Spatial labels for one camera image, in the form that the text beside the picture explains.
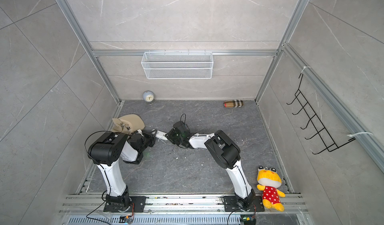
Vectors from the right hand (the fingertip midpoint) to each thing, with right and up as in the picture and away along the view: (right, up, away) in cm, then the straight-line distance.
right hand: (165, 135), depth 95 cm
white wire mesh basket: (+7, +48, +5) cm, 49 cm away
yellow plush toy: (+58, -20, -21) cm, 64 cm away
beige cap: (-29, +7, +9) cm, 31 cm away
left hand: (-6, +6, +2) cm, 8 cm away
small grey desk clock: (-17, +27, +19) cm, 37 cm away
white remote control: (-2, 0, 0) cm, 2 cm away
